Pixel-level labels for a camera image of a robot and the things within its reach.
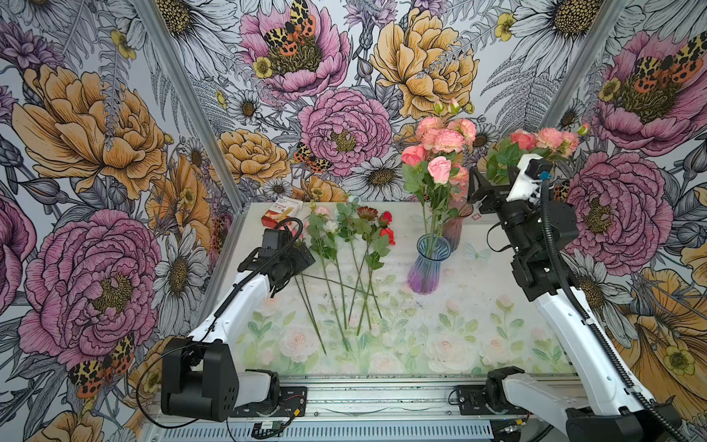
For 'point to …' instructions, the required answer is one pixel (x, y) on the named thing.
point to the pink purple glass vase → (424, 273)
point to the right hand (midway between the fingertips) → (484, 173)
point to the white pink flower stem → (323, 230)
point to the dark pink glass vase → (452, 228)
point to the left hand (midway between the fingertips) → (301, 270)
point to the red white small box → (283, 208)
